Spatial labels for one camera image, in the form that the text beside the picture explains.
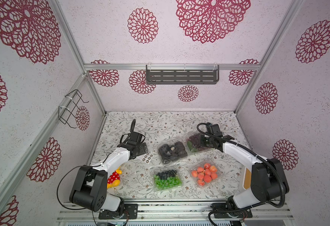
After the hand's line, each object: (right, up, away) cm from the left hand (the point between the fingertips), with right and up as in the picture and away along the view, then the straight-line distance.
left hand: (139, 151), depth 91 cm
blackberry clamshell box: (+21, 0, -3) cm, 21 cm away
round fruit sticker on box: (+21, +2, -2) cm, 22 cm away
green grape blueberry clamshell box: (+18, -14, -11) cm, 25 cm away
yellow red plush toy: (-12, -14, -12) cm, 22 cm away
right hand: (+39, +8, 0) cm, 40 cm away
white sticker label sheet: (+5, -5, +2) cm, 7 cm away
